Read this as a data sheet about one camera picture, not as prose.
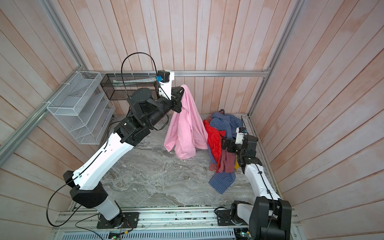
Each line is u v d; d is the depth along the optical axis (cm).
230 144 75
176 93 49
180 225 73
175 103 49
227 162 84
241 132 74
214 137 84
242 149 66
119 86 103
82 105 74
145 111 42
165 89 43
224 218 73
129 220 73
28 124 58
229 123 112
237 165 88
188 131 66
